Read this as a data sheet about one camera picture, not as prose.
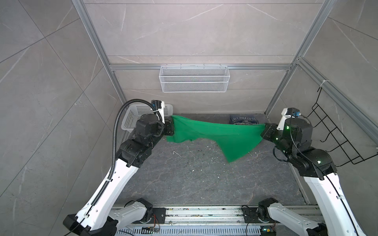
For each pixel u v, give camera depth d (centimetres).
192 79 101
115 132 40
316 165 37
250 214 73
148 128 43
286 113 53
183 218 73
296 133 42
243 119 111
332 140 68
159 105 53
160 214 73
